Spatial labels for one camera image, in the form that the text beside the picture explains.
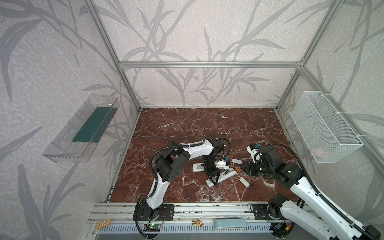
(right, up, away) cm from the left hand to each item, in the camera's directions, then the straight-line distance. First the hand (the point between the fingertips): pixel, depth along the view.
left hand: (215, 176), depth 83 cm
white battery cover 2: (+17, -4, 0) cm, 18 cm away
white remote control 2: (-10, +4, +4) cm, 12 cm away
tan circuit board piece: (-54, -17, -14) cm, 58 cm away
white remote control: (+7, +1, +1) cm, 7 cm away
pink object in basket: (+49, +16, -11) cm, 53 cm away
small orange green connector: (-10, -17, -12) cm, 23 cm away
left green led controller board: (-32, -20, -12) cm, 39 cm away
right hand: (+13, +10, -6) cm, 18 cm away
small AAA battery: (+8, +22, +22) cm, 32 cm away
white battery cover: (+15, +6, +8) cm, 18 cm away
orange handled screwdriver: (+12, +7, -8) cm, 16 cm away
